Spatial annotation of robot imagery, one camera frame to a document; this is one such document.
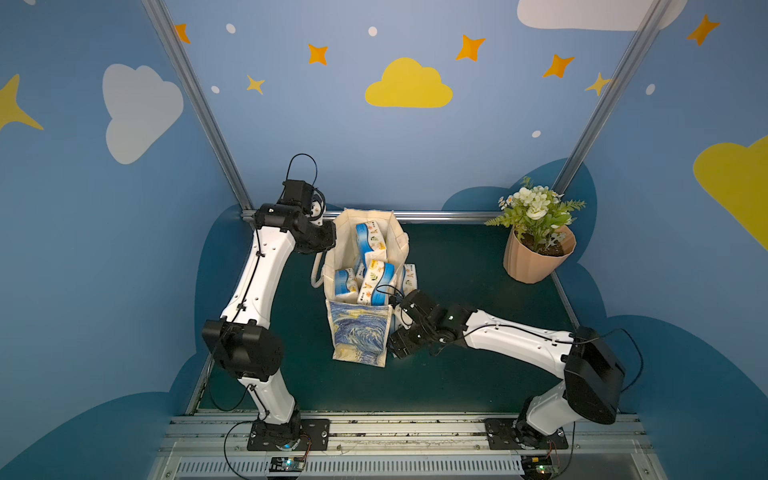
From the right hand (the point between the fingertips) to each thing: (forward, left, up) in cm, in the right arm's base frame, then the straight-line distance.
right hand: (402, 334), depth 82 cm
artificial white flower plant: (+32, -37, +19) cm, 53 cm away
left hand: (+18, +18, +19) cm, 32 cm away
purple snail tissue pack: (+4, +8, +16) cm, 18 cm away
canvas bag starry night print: (+15, +14, +8) cm, 22 cm away
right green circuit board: (-28, -34, -10) cm, 45 cm away
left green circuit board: (-31, +27, -8) cm, 42 cm away
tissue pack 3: (-1, 0, +13) cm, 13 cm away
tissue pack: (+19, +10, +17) cm, 27 cm away
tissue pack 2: (+20, -2, -1) cm, 20 cm away
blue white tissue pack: (+10, +16, +11) cm, 22 cm away
